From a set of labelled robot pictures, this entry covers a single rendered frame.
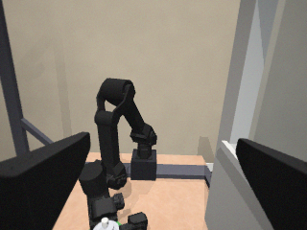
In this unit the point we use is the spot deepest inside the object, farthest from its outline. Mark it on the clear window pane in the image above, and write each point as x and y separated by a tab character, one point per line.
272	104

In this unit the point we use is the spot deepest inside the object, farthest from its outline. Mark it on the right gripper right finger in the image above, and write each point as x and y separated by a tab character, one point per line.
278	180

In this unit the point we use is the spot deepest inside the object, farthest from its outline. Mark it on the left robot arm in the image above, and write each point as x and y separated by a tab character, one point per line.
94	182

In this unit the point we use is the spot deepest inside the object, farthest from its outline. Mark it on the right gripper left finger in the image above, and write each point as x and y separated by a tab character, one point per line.
35	185

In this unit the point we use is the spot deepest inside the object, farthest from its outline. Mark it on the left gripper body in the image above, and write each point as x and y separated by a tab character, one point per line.
139	218

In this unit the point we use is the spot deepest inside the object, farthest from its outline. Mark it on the grey wall panel with window opening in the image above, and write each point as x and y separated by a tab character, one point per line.
231	203

